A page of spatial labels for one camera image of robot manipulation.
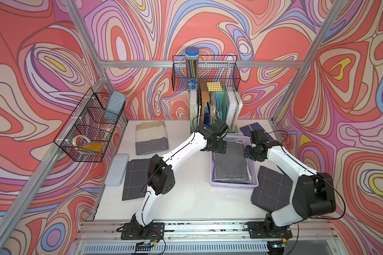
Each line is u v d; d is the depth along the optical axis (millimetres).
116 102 812
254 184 860
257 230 732
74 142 661
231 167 936
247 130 1143
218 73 962
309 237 718
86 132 797
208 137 594
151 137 1085
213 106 931
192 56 717
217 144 764
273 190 858
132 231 637
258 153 653
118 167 958
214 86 823
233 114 986
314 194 437
